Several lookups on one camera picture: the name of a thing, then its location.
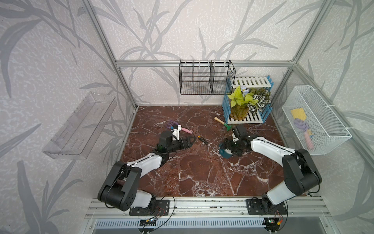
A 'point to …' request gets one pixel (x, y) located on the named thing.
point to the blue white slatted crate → (262, 82)
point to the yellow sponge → (298, 113)
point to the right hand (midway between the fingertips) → (225, 147)
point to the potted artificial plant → (245, 100)
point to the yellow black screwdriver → (200, 137)
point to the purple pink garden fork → (171, 123)
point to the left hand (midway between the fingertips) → (192, 140)
